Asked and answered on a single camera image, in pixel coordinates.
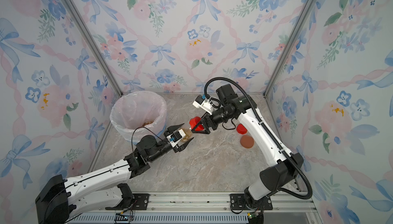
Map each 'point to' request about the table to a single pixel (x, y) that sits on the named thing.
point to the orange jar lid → (246, 141)
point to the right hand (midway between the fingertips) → (198, 126)
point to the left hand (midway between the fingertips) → (187, 129)
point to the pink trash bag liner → (138, 109)
